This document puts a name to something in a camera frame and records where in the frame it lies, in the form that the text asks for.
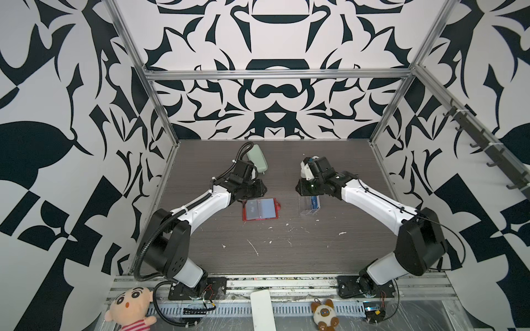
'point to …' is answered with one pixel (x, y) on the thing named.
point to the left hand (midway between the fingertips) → (264, 186)
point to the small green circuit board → (374, 312)
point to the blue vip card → (314, 201)
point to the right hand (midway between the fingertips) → (297, 184)
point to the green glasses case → (255, 154)
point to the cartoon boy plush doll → (129, 309)
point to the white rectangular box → (262, 311)
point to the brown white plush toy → (324, 314)
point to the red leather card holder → (260, 209)
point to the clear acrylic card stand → (309, 205)
